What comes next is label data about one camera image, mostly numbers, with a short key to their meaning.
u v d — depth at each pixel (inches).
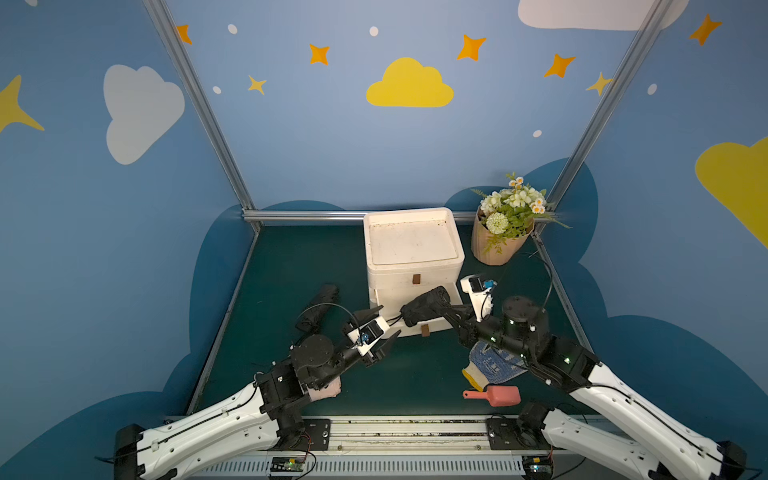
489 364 33.9
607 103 33.6
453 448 29.4
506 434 28.9
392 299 36.3
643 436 17.1
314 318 35.7
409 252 33.2
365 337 20.4
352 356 22.6
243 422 18.8
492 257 42.2
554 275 45.2
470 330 22.9
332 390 30.8
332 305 37.9
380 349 23.1
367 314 23.4
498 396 31.6
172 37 28.5
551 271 45.4
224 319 39.1
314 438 29.0
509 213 35.0
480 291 22.6
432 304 26.2
